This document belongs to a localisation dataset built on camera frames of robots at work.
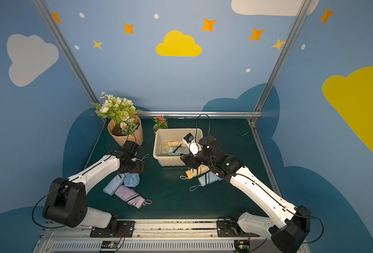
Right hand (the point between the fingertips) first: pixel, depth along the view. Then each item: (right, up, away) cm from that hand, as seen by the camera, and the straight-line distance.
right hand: (190, 149), depth 74 cm
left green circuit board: (-37, -44, -2) cm, 58 cm away
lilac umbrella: (-31, -26, +8) cm, 41 cm away
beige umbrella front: (-7, +1, +27) cm, 28 cm away
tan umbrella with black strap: (+7, -13, +17) cm, 22 cm away
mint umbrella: (-8, -3, +27) cm, 28 cm away
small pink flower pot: (-19, +15, +27) cm, 36 cm away
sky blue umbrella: (-32, -18, +10) cm, 38 cm away
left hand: (-32, -12, +15) cm, 37 cm away
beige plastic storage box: (-17, +6, +24) cm, 30 cm away
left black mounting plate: (-31, -39, +1) cm, 50 cm away
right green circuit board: (+24, -46, -1) cm, 52 cm away
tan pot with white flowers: (-39, +14, +19) cm, 46 cm away
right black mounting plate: (+17, -33, -8) cm, 38 cm away
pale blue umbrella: (-42, -21, +12) cm, 48 cm away
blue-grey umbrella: (+12, -18, +14) cm, 26 cm away
